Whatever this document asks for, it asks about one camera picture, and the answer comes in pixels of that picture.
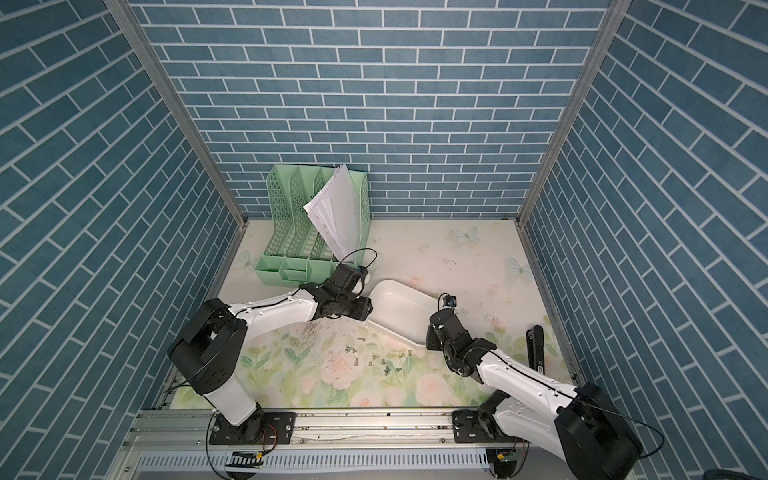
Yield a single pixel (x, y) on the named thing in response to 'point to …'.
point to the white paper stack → (337, 211)
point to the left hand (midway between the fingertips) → (373, 309)
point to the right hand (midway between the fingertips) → (434, 329)
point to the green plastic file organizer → (297, 251)
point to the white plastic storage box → (402, 310)
